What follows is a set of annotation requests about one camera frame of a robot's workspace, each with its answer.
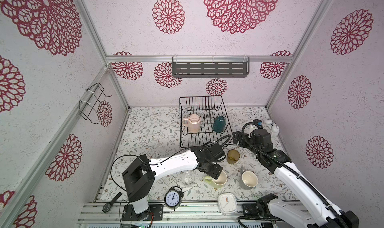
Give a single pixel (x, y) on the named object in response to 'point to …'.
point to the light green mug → (219, 183)
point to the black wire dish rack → (204, 119)
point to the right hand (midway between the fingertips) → (241, 132)
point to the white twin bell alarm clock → (275, 130)
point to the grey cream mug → (248, 179)
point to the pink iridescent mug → (193, 122)
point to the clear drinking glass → (187, 178)
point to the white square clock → (227, 203)
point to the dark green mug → (219, 124)
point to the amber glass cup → (233, 156)
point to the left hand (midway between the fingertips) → (213, 173)
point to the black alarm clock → (173, 196)
